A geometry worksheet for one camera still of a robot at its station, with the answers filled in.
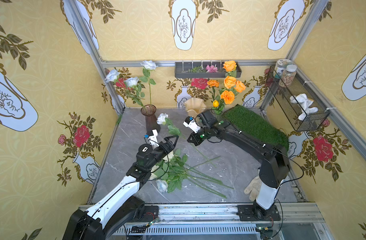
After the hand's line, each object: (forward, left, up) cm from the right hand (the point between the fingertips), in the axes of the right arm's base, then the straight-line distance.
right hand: (192, 135), depth 85 cm
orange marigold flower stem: (+26, -11, +17) cm, 33 cm away
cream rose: (-9, +12, -8) cm, 17 cm away
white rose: (+22, +35, +19) cm, 46 cm away
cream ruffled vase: (+23, -1, 0) cm, 23 cm away
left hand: (-6, +10, +6) cm, 13 cm away
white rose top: (+6, +18, +7) cm, 20 cm away
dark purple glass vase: (+13, +28, -12) cm, 33 cm away
